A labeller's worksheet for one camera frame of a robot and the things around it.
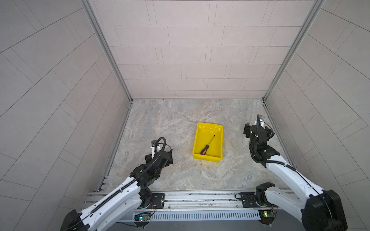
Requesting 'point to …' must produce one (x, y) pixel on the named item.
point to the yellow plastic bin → (210, 134)
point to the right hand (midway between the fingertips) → (254, 124)
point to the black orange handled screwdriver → (204, 150)
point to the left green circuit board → (142, 217)
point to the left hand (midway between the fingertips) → (167, 152)
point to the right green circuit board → (266, 213)
